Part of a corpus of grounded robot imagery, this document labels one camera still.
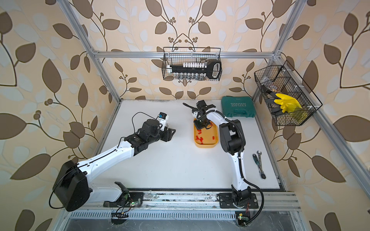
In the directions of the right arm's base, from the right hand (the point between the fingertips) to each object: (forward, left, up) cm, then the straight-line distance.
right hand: (199, 126), depth 103 cm
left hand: (-12, +19, +18) cm, 28 cm away
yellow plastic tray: (-9, -3, 0) cm, 10 cm away
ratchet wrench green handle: (-35, -33, 0) cm, 48 cm away
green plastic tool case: (+17, -31, +2) cm, 36 cm away
